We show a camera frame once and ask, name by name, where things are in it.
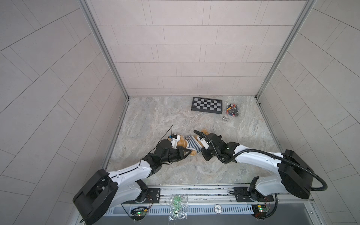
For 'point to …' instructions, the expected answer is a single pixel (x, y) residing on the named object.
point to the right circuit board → (259, 210)
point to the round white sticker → (217, 208)
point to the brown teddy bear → (182, 141)
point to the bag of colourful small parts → (231, 109)
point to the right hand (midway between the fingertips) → (200, 152)
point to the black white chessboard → (207, 105)
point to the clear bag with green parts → (178, 206)
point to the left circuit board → (137, 214)
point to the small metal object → (224, 118)
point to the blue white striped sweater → (192, 144)
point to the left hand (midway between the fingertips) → (194, 153)
